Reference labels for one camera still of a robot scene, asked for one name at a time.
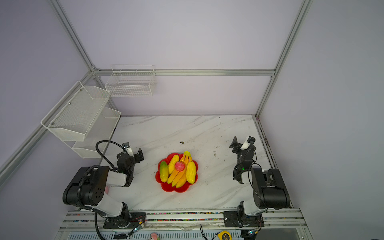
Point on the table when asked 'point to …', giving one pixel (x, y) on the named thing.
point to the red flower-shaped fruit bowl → (168, 187)
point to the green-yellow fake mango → (164, 171)
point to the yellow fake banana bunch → (178, 178)
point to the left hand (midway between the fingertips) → (132, 150)
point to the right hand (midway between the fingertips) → (241, 137)
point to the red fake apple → (179, 166)
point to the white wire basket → (131, 80)
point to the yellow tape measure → (224, 235)
